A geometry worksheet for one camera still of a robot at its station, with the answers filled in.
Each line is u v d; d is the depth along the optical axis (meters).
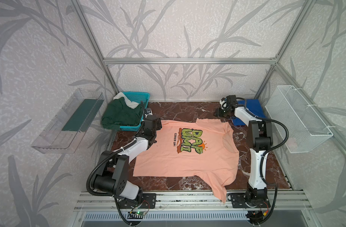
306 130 0.61
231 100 0.87
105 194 0.45
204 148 0.94
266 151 0.60
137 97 1.16
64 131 0.64
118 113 1.06
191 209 0.72
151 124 0.69
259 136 0.60
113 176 0.44
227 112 0.83
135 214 0.72
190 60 0.96
